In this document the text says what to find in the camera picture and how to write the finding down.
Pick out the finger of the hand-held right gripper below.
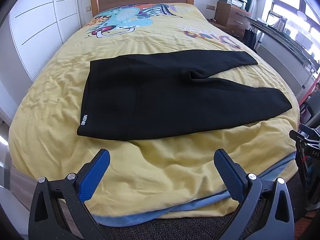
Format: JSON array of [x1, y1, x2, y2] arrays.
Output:
[[289, 130, 320, 155], [299, 124, 320, 140]]

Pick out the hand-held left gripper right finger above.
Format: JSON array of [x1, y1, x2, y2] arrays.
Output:
[[214, 149, 297, 240]]

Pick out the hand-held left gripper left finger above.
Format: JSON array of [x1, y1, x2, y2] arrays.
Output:
[[28, 149, 111, 240]]

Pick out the black pants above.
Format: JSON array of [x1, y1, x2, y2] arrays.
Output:
[[76, 49, 293, 140]]

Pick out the red pole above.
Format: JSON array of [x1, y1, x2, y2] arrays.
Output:
[[299, 76, 317, 105]]

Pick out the white radiator cover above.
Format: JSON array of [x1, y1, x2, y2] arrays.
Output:
[[259, 31, 313, 90]]

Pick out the black fabric chair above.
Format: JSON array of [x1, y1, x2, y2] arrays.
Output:
[[99, 197, 265, 240]]

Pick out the yellow printed blanket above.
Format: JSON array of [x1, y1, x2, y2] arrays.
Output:
[[6, 2, 300, 219]]

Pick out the grey desk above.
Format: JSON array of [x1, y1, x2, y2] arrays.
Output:
[[244, 12, 320, 85]]

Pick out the black bag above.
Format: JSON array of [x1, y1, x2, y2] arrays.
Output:
[[242, 27, 258, 49]]

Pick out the wooden dresser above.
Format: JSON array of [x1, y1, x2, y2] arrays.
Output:
[[214, 1, 252, 37]]

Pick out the white wardrobe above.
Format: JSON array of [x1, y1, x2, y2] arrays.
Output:
[[7, 0, 82, 83]]

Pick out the wooden bed frame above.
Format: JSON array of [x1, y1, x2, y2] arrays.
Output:
[[5, 152, 83, 230]]

